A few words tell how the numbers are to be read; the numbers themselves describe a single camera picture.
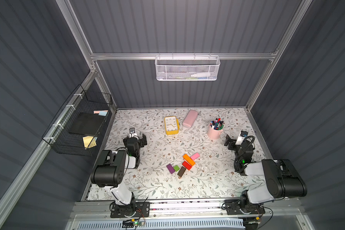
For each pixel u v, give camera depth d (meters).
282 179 0.45
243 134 0.77
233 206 0.74
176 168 0.87
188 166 0.89
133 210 0.67
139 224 0.69
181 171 0.87
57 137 0.62
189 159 0.92
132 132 0.81
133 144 0.74
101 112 0.81
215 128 0.94
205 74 0.87
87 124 0.74
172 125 1.08
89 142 0.61
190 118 1.13
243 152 0.68
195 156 0.94
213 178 0.84
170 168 0.87
